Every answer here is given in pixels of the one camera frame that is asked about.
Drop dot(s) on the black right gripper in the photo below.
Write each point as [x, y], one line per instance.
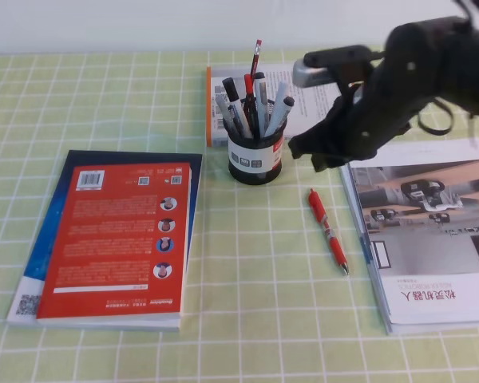
[361, 121]

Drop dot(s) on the red retractable pen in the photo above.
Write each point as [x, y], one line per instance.
[321, 217]

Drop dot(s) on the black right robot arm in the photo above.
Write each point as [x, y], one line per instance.
[432, 61]

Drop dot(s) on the black mesh pen holder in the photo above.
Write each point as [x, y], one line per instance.
[253, 162]

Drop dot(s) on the red capped pen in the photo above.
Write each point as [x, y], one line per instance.
[249, 106]

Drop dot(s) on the orange spine white book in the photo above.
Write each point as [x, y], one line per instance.
[311, 104]

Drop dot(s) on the white marker black cap right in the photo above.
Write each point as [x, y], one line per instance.
[279, 115]

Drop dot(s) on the white capless marker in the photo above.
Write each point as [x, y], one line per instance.
[280, 95]

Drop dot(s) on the black capped marker left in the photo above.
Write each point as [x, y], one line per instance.
[233, 97]

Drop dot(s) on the grey marker black cap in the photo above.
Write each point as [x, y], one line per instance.
[261, 102]

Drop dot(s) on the red pencil with eraser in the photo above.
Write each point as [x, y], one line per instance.
[255, 60]

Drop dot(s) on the robotics brochure top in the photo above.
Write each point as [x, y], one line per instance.
[427, 235]

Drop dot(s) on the green checkered tablecloth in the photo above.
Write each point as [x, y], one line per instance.
[265, 300]

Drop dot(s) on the red cover book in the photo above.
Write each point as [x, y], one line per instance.
[121, 247]

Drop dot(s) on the blue cover book underneath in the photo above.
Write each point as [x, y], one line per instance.
[24, 307]

